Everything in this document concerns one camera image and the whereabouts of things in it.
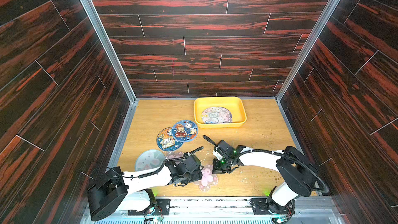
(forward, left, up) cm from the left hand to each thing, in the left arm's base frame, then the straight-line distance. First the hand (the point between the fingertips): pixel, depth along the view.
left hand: (201, 178), depth 82 cm
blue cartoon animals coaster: (+22, +23, 0) cm, 31 cm away
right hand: (+5, -7, -2) cm, 9 cm away
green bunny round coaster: (+10, +31, -2) cm, 33 cm away
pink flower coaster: (+13, +18, -1) cm, 22 cm away
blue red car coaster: (+30, +12, 0) cm, 32 cm away
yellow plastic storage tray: (+52, -24, +3) cm, 57 cm away
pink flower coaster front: (0, -4, -1) cm, 5 cm away
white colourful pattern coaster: (+43, -10, +1) cm, 44 cm away
